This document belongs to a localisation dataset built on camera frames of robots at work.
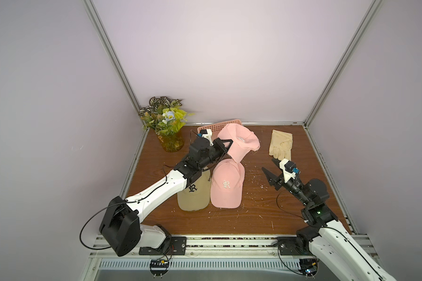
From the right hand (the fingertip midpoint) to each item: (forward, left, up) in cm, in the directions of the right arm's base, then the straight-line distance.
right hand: (271, 161), depth 69 cm
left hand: (+7, +14, +4) cm, 16 cm away
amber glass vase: (+25, +51, -21) cm, 60 cm away
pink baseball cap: (-1, +18, -19) cm, 26 cm away
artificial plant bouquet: (+30, +52, -3) cm, 60 cm away
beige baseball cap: (-5, +32, -25) cm, 41 cm away
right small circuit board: (-32, -16, -29) cm, 46 cm away
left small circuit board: (-35, +46, -30) cm, 65 cm away
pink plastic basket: (+14, +23, +5) cm, 27 cm away
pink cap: (+12, +10, -1) cm, 15 cm away
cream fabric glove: (+31, -17, -28) cm, 45 cm away
